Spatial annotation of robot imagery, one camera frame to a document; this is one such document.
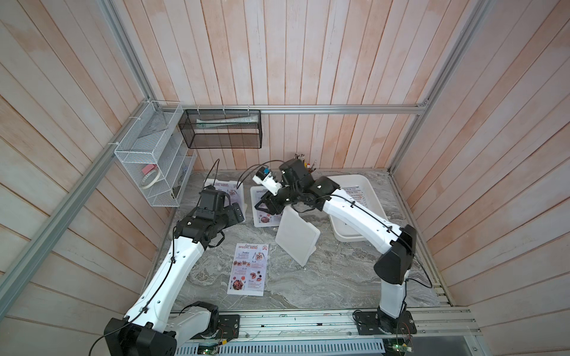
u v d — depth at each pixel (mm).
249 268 862
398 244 470
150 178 814
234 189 900
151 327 375
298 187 580
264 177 645
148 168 817
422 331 730
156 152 689
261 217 954
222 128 1042
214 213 555
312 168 1017
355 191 1107
